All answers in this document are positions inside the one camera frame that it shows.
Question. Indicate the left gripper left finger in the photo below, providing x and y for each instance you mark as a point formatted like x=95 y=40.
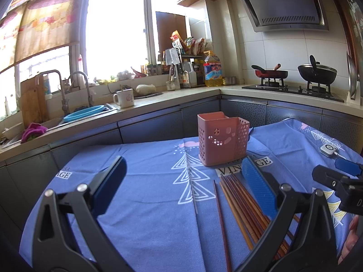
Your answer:
x=67 y=234

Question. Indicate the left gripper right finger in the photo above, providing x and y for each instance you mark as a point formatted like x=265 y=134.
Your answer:
x=313 y=247

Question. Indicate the person's right hand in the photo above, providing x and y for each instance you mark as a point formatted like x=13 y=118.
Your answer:
x=351 y=239

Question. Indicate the small white device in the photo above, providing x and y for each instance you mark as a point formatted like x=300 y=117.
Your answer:
x=328 y=150

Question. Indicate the brown wooden chopstick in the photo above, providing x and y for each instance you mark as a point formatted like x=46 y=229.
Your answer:
x=236 y=215

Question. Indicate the dark thin chopstick left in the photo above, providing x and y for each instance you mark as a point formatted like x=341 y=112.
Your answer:
x=223 y=231

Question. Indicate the pot lid on stand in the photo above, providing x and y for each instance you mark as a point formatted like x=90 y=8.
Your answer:
x=354 y=93

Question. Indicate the gas stove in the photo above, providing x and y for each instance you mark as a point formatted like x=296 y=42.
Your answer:
x=315 y=91

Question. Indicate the blue patterned tablecloth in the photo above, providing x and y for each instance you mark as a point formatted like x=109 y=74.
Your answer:
x=164 y=215

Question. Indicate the reddish wooden chopstick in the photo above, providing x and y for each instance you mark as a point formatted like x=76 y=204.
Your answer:
x=254 y=220

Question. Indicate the magenta cloth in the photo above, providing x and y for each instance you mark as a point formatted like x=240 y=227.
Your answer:
x=34 y=130

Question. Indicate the black wok with lid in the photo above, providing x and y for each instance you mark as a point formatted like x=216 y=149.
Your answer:
x=317 y=73

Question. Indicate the blue basin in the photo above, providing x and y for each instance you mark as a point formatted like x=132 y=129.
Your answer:
x=80 y=114

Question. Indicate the red frying pan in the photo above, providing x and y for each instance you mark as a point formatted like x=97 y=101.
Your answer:
x=275 y=73

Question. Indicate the wooden cutting board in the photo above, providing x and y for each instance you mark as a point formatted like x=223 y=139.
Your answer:
x=33 y=101

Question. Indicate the pink utensil holder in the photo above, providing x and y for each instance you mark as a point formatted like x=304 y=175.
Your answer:
x=222 y=139

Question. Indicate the white mug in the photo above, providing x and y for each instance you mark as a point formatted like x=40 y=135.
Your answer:
x=124 y=98

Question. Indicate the cooking oil bottle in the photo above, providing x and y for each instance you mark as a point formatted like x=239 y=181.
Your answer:
x=213 y=73

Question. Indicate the white jug bottle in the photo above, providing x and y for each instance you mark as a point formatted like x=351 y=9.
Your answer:
x=189 y=79

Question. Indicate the range hood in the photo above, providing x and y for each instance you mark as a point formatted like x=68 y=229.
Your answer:
x=282 y=15

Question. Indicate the condiment rack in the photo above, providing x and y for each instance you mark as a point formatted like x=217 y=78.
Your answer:
x=190 y=49

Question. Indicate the patterned window blind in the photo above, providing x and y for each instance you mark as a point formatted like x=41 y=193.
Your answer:
x=32 y=27

